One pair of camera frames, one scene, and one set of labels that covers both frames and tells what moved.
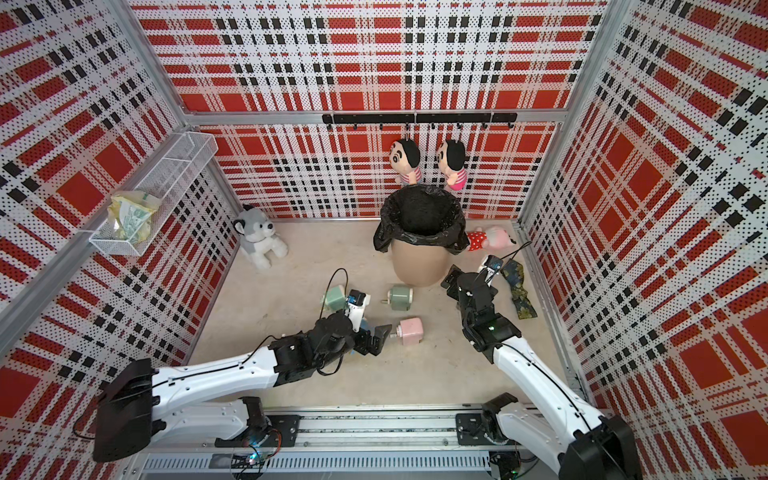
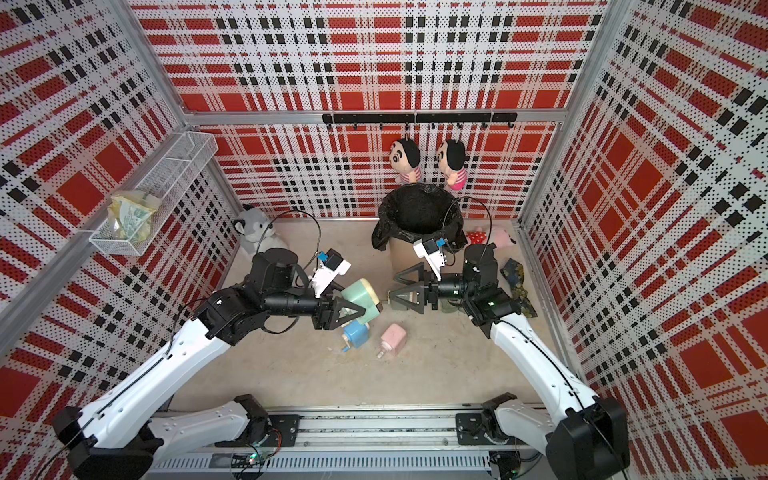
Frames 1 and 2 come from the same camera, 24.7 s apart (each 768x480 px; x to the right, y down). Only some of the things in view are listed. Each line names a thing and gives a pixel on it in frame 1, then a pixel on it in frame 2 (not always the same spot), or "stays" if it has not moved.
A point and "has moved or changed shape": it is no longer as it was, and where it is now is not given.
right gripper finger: x=450 y=282 to x=419 y=288
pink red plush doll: x=496 y=238 stays
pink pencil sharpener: x=411 y=330 has moved or changed shape
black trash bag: x=421 y=213 stays
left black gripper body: x=361 y=341 to x=322 y=317
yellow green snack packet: x=131 y=213 stays
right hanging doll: x=451 y=158 stays
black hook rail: x=502 y=118 stays
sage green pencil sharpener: x=400 y=297 stays
